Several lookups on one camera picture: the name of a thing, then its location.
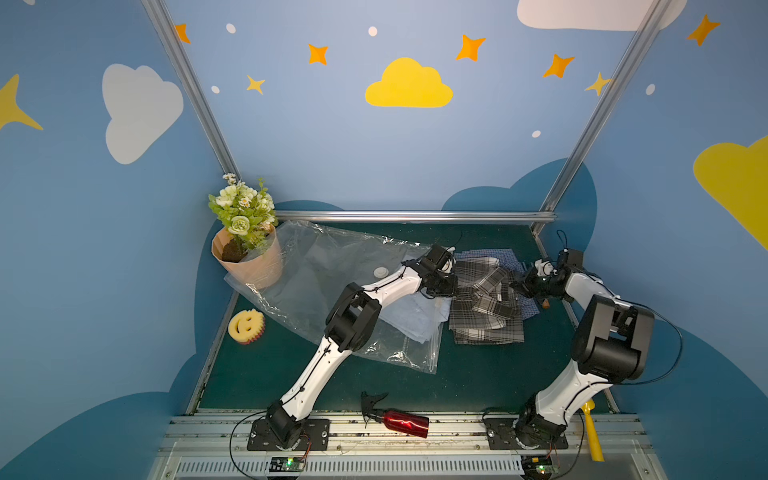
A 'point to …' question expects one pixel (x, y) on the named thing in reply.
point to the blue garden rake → (546, 303)
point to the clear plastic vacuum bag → (318, 261)
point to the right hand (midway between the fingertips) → (515, 281)
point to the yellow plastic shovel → (596, 447)
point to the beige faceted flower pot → (257, 268)
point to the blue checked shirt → (509, 261)
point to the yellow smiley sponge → (246, 326)
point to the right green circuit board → (537, 467)
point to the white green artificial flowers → (249, 214)
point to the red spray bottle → (393, 419)
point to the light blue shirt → (418, 316)
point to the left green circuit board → (286, 464)
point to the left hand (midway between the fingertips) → (465, 291)
